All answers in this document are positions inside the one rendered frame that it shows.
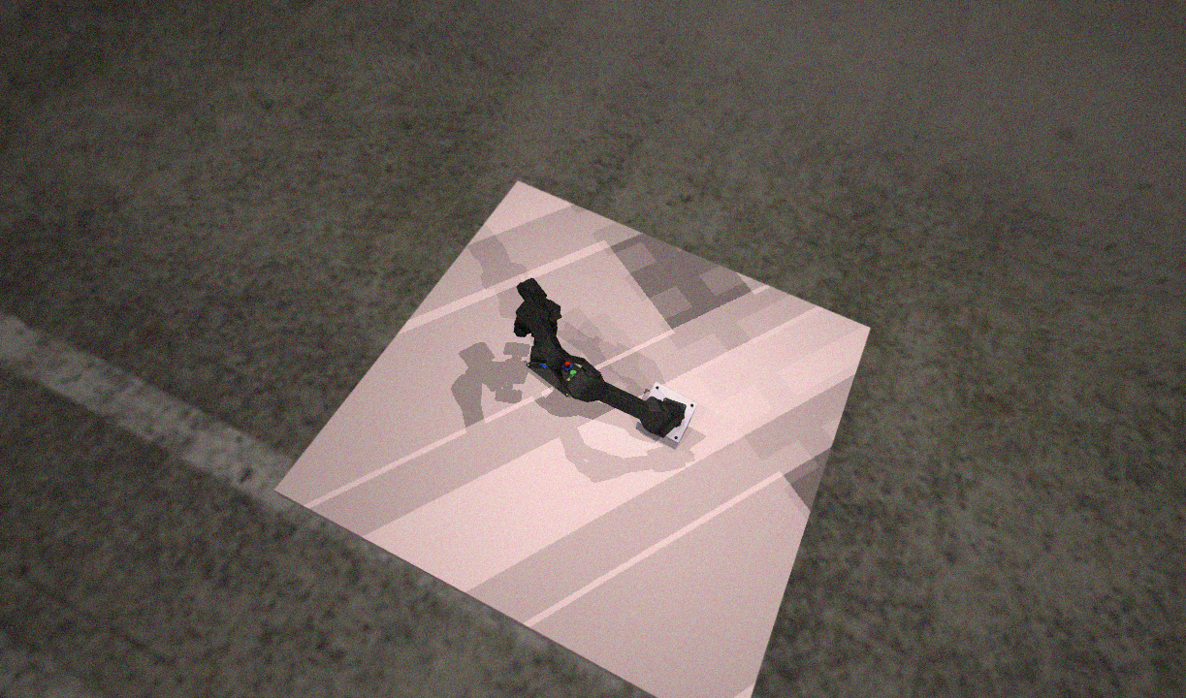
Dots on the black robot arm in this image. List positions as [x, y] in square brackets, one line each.
[536, 315]

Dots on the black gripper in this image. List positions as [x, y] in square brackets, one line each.
[536, 355]

